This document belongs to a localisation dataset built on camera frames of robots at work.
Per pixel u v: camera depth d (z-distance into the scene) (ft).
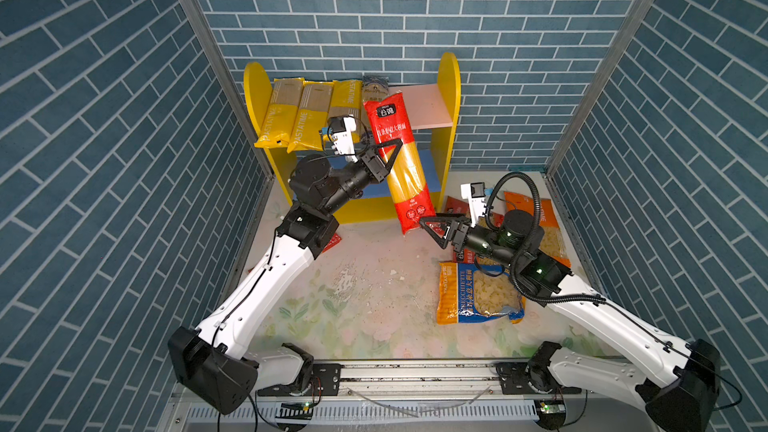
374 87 2.70
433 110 2.65
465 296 2.70
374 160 1.78
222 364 1.20
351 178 1.76
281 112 2.49
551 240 3.19
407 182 1.97
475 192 1.93
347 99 2.60
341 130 1.77
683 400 1.23
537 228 1.65
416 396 2.40
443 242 1.89
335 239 3.24
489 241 1.81
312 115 2.47
